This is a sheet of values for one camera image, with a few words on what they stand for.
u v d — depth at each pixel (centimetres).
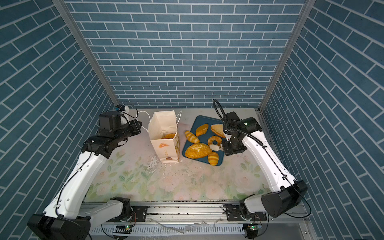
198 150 91
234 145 60
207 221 72
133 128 64
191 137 99
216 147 81
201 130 101
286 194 38
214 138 101
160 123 92
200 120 115
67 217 37
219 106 60
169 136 96
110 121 51
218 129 104
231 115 58
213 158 90
